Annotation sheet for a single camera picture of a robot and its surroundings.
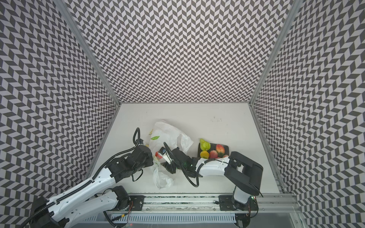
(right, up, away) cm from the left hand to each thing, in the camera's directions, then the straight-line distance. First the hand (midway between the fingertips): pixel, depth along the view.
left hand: (151, 158), depth 79 cm
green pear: (+31, +6, +8) cm, 32 cm away
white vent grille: (+9, -27, -10) cm, 30 cm away
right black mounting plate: (+41, -22, -6) cm, 47 cm away
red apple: (+41, +3, +7) cm, 42 cm away
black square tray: (+37, +4, +10) cm, 38 cm away
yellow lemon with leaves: (+31, 0, +7) cm, 32 cm away
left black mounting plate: (-5, -21, -6) cm, 22 cm away
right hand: (+8, -2, +3) cm, 8 cm away
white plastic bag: (+7, +13, +2) cm, 15 cm away
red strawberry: (+36, +1, +5) cm, 36 cm away
